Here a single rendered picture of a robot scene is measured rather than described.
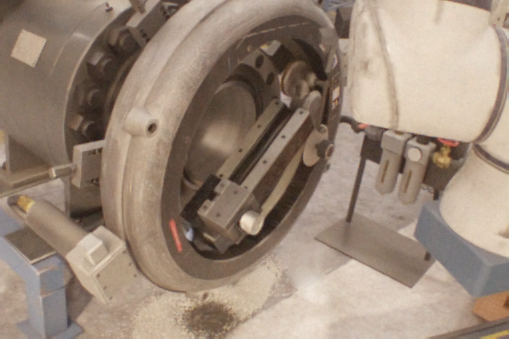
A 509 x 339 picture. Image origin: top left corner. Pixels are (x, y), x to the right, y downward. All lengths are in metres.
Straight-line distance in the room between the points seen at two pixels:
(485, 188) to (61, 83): 0.94
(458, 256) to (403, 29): 0.31
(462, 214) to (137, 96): 0.58
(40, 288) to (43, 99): 0.47
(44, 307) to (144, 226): 0.53
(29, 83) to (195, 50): 0.56
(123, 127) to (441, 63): 0.58
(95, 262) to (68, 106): 0.41
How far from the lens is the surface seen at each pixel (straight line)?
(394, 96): 0.62
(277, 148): 1.27
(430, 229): 0.80
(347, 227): 2.21
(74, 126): 1.30
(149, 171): 0.99
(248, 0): 1.08
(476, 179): 0.75
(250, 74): 1.33
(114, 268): 1.09
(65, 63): 1.31
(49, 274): 1.44
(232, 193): 1.14
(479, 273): 0.73
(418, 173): 1.95
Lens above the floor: 1.12
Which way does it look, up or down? 25 degrees down
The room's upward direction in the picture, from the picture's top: 8 degrees clockwise
